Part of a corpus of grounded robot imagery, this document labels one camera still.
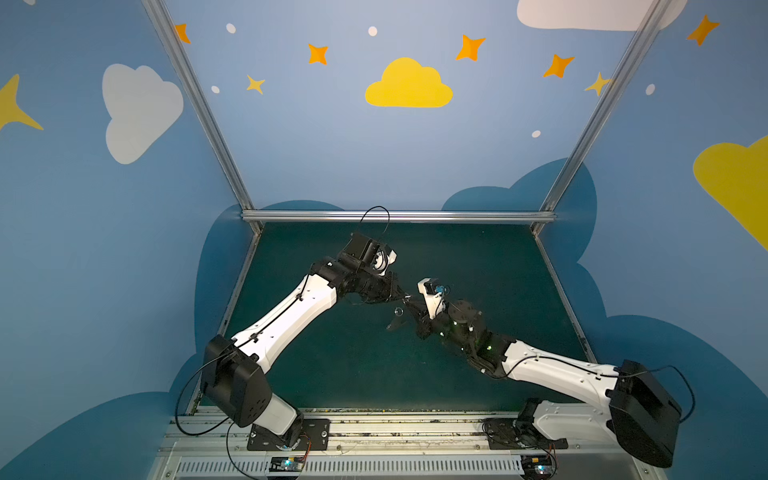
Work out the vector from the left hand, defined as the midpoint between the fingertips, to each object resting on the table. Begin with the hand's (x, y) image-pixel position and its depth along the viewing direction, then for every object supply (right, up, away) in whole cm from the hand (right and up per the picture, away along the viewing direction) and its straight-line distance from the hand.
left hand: (408, 294), depth 75 cm
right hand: (+1, -2, +3) cm, 3 cm away
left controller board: (-30, -40, -4) cm, 50 cm away
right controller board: (+31, -41, -3) cm, 52 cm away
